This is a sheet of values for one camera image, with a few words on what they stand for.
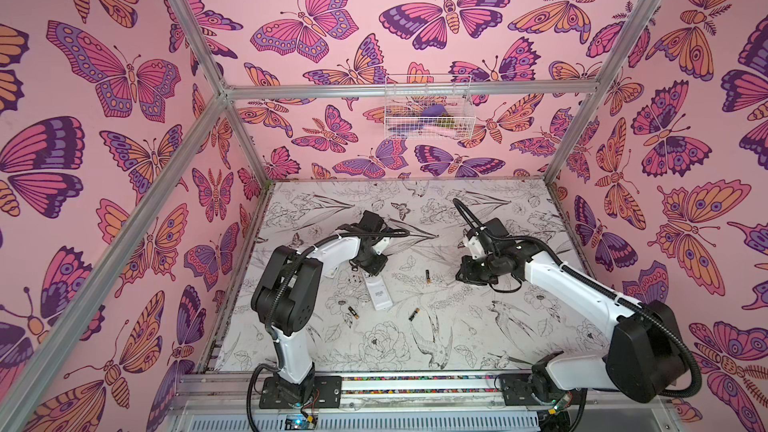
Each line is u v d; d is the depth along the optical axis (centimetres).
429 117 93
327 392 73
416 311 87
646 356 41
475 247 77
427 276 95
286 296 49
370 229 78
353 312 87
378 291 90
